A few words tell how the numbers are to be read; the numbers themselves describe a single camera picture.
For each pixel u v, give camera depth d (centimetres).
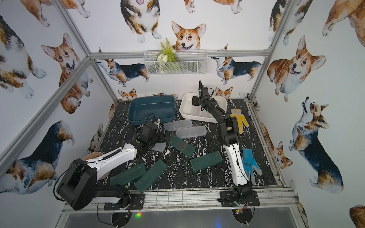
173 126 105
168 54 82
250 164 85
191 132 101
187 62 93
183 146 94
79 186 42
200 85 93
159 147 93
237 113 111
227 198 73
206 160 87
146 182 80
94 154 80
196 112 110
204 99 88
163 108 119
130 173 83
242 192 65
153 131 68
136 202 74
